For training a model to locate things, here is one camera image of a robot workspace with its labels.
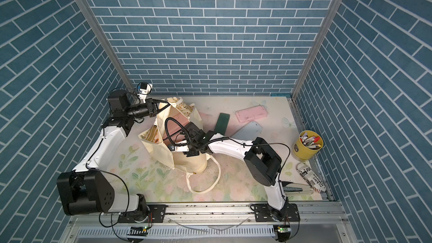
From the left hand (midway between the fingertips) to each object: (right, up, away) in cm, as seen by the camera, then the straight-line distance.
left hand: (173, 105), depth 73 cm
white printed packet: (+65, -36, +9) cm, 75 cm away
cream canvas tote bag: (-11, -15, +5) cm, 19 cm away
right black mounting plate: (+40, -48, +1) cm, 63 cm away
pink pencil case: (+40, -4, +36) cm, 54 cm away
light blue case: (+38, -15, +26) cm, 48 cm away
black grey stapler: (+57, -42, +11) cm, 72 cm away
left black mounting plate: (-8, -48, +1) cm, 49 cm away
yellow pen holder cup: (+65, -20, +12) cm, 69 cm away
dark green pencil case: (+21, -11, +32) cm, 40 cm away
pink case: (+4, -6, -9) cm, 11 cm away
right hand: (+2, -21, +13) cm, 24 cm away
